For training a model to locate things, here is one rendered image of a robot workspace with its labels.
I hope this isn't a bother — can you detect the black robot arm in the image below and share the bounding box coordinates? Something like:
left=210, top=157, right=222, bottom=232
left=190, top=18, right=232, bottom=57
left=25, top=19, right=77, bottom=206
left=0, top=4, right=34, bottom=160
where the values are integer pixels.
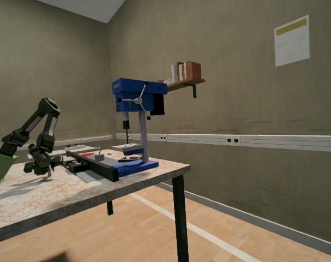
left=0, top=98, right=61, bottom=176

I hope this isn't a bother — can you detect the blue drill press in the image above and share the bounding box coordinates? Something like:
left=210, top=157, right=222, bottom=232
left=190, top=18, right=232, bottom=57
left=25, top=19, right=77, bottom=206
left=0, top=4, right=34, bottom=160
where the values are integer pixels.
left=112, top=78, right=167, bottom=177

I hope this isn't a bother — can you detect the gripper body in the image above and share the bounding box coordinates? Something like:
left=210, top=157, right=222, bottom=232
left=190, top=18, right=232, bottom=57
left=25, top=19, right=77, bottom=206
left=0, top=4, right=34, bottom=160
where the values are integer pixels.
left=23, top=156, right=63, bottom=173

